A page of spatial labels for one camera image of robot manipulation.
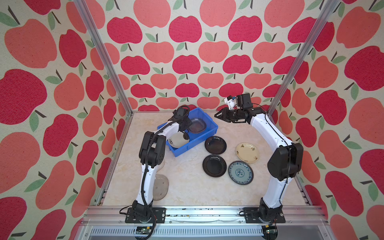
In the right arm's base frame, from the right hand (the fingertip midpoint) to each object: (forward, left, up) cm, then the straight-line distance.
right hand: (219, 115), depth 87 cm
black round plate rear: (-2, -1, -29) cm, 29 cm away
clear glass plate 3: (-25, +34, -23) cm, 48 cm away
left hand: (+7, +17, -17) cm, 25 cm away
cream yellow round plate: (-8, -23, -27) cm, 36 cm away
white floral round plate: (-5, +26, -22) cm, 34 cm away
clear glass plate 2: (-37, +31, -24) cm, 54 cm away
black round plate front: (-22, 0, -21) cm, 30 cm away
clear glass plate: (+7, +13, -20) cm, 25 cm away
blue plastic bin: (+7, +3, -19) cm, 20 cm away
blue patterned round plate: (-24, -16, -24) cm, 37 cm away
